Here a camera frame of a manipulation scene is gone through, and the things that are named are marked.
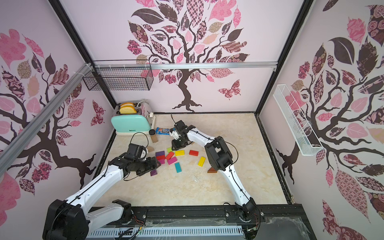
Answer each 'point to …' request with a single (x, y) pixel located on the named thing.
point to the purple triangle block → (153, 172)
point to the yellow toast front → (127, 110)
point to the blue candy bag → (162, 131)
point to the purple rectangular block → (161, 153)
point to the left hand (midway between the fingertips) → (155, 169)
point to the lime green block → (169, 149)
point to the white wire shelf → (303, 134)
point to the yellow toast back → (127, 104)
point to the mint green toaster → (140, 123)
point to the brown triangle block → (211, 170)
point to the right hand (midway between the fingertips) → (174, 149)
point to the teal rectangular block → (178, 167)
